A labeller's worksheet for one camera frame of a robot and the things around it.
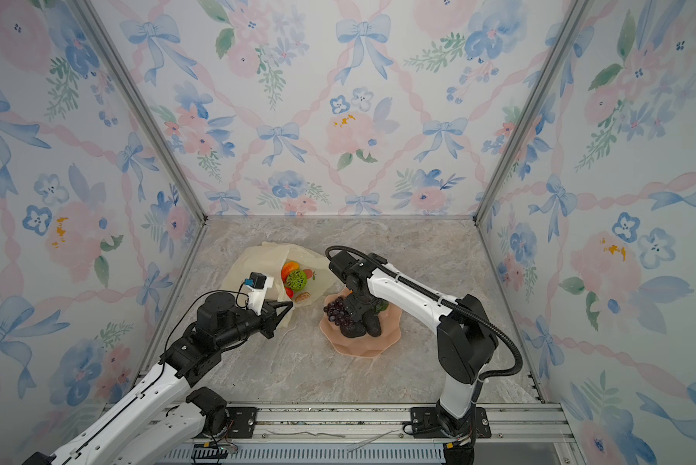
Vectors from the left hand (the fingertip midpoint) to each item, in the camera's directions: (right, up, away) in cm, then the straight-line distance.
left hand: (292, 303), depth 73 cm
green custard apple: (-3, +3, +21) cm, 22 cm away
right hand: (+21, -1, +12) cm, 24 cm away
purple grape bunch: (+11, -5, +12) cm, 17 cm away
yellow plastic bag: (-8, +11, +5) cm, 14 cm away
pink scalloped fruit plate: (+19, -14, +11) cm, 26 cm away
